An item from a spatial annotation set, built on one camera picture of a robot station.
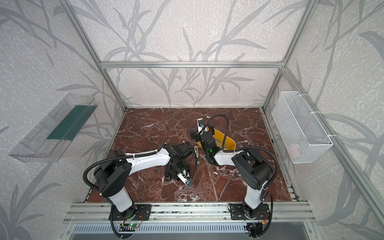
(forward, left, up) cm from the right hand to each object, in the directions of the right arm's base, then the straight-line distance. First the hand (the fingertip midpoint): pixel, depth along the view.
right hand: (200, 120), depth 90 cm
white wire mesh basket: (-22, -43, +17) cm, 51 cm away
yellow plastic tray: (-20, -10, +10) cm, 25 cm away
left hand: (-25, +7, -15) cm, 30 cm away
